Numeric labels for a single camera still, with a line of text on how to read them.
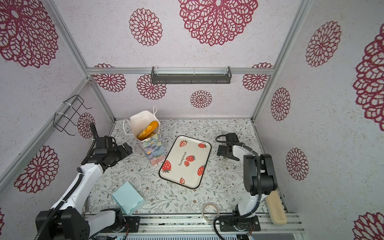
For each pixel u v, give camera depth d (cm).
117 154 75
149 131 85
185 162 97
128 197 80
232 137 82
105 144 63
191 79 86
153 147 84
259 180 44
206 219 75
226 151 88
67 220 38
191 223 76
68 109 77
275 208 75
